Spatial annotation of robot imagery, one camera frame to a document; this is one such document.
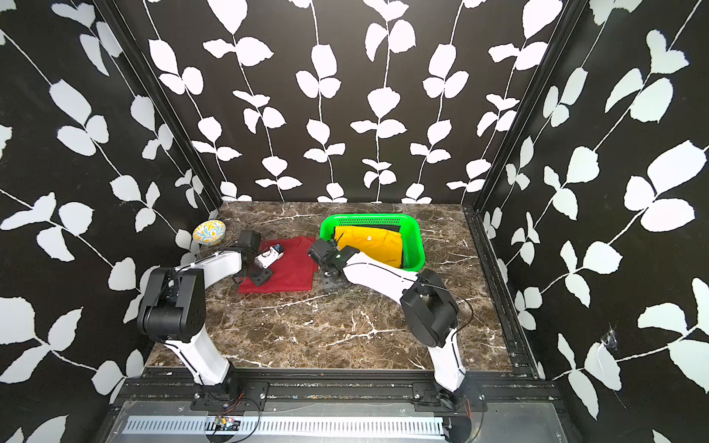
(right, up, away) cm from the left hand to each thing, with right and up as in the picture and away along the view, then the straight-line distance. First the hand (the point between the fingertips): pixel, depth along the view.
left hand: (262, 266), depth 98 cm
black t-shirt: (+50, +14, +9) cm, 53 cm away
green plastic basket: (+56, +2, +3) cm, 56 cm away
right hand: (+26, -1, -9) cm, 28 cm away
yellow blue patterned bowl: (-26, +13, +11) cm, 31 cm away
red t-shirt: (+12, -1, 0) cm, 12 cm away
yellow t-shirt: (+42, +8, +6) cm, 43 cm away
